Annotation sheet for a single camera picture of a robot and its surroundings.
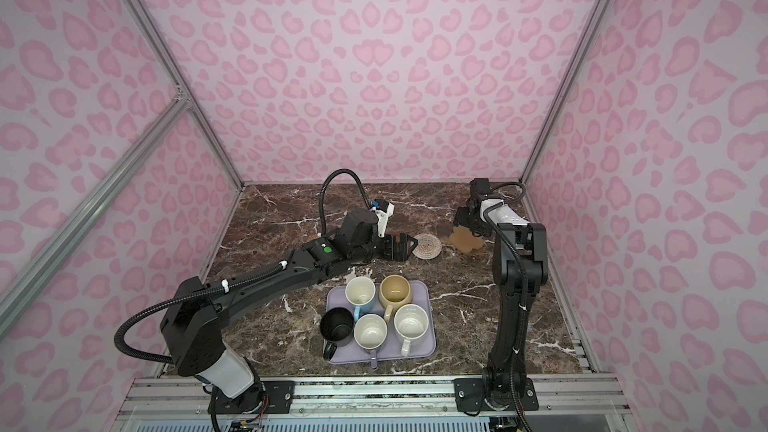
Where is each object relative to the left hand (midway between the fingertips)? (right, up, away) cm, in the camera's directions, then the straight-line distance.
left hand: (409, 236), depth 77 cm
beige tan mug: (-4, -18, +13) cm, 22 cm away
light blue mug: (-14, -17, +10) cm, 24 cm away
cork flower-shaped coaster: (+20, -3, +26) cm, 33 cm away
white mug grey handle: (-10, -27, +5) cm, 29 cm away
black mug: (-20, -24, +4) cm, 32 cm away
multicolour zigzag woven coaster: (+8, -5, +23) cm, 25 cm away
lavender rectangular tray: (-16, -31, +2) cm, 35 cm away
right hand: (+23, +3, +27) cm, 35 cm away
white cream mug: (+1, -25, +6) cm, 26 cm away
